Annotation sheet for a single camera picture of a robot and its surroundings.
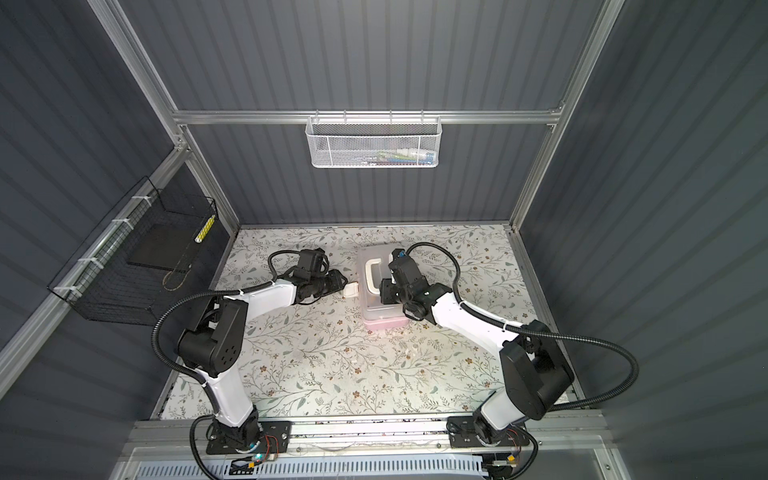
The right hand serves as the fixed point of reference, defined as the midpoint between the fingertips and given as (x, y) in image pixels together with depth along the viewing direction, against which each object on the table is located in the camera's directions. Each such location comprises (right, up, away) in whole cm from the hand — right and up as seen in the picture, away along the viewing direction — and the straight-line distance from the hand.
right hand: (386, 288), depth 86 cm
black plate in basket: (-58, +12, -8) cm, 59 cm away
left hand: (-14, +1, +11) cm, 18 cm away
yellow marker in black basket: (-50, +17, -5) cm, 53 cm away
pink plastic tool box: (-4, +6, +7) cm, 10 cm away
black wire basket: (-63, +4, -22) cm, 66 cm away
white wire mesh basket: (-6, +51, +26) cm, 58 cm away
